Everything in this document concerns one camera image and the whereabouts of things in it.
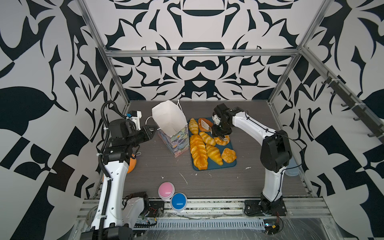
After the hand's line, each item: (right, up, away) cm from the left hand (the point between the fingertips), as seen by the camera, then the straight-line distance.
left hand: (156, 125), depth 72 cm
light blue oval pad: (+73, -26, +11) cm, 78 cm away
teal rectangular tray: (+29, -24, +15) cm, 40 cm away
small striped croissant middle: (+27, -10, +23) cm, 37 cm away
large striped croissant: (+30, -18, +16) cm, 38 cm away
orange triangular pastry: (+23, -4, +30) cm, 38 cm away
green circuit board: (+54, -47, -1) cm, 72 cm away
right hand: (+32, -6, +19) cm, 38 cm away
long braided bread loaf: (+21, -17, +18) cm, 32 cm away
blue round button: (+10, -38, +3) cm, 39 cm away
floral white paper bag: (+3, -1, +30) cm, 30 cm away
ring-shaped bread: (+35, -12, +22) cm, 43 cm away
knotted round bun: (+38, -19, +16) cm, 45 cm away
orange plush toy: (-15, -22, +10) cm, 29 cm away
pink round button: (+3, -34, +7) cm, 35 cm away
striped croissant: (+18, -3, +30) cm, 35 cm away
